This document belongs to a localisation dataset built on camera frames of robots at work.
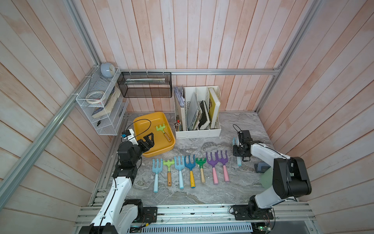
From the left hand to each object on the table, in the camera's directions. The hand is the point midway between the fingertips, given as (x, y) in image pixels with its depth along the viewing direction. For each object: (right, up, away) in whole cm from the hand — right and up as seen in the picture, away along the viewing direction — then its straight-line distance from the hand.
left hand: (149, 138), depth 80 cm
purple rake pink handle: (+39, -25, +4) cm, 46 cm away
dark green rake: (+31, -17, +12) cm, 37 cm away
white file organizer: (+28, +16, +13) cm, 35 cm away
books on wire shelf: (-26, +15, -1) cm, 30 cm away
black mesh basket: (-8, +37, +23) cm, 44 cm away
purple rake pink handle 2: (+46, -16, +13) cm, 50 cm away
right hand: (+56, -10, +15) cm, 59 cm away
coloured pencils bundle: (+16, +7, +10) cm, 20 cm away
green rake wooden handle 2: (+3, +5, +27) cm, 28 cm away
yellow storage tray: (+1, +8, +28) cm, 29 cm away
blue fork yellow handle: (+24, -19, +10) cm, 33 cm away
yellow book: (+39, +20, +9) cm, 45 cm away
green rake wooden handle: (+10, -17, +12) cm, 23 cm away
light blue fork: (+17, -19, +10) cm, 28 cm away
